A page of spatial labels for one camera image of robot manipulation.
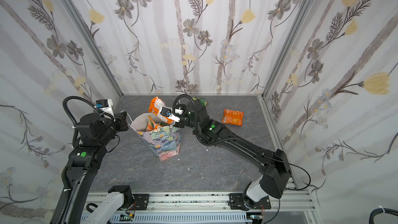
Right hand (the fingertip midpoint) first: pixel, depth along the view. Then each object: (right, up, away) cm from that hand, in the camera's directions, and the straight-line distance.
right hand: (167, 102), depth 65 cm
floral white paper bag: (-5, -19, +12) cm, 23 cm away
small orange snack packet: (+36, -9, +39) cm, 54 cm away
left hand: (-20, -2, +2) cm, 20 cm away
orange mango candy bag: (-7, -2, +6) cm, 10 cm away
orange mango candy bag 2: (-10, -11, +11) cm, 19 cm away
